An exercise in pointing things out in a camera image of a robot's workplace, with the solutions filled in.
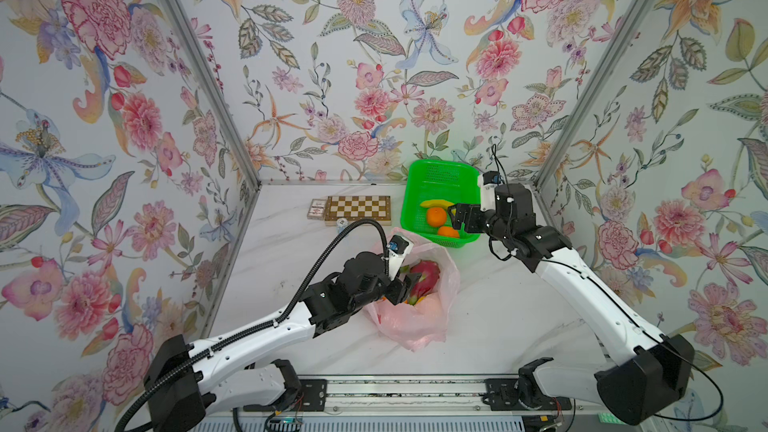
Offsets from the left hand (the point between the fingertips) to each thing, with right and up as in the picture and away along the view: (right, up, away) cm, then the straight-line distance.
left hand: (416, 273), depth 71 cm
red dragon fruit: (+5, -6, +17) cm, 18 cm away
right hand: (+13, +16, +8) cm, 22 cm away
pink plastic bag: (+1, -14, +4) cm, 15 cm away
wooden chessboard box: (-19, +16, +39) cm, 46 cm away
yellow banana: (+12, +18, +40) cm, 45 cm away
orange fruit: (+13, +8, +27) cm, 32 cm away
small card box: (-32, +16, +39) cm, 53 cm away
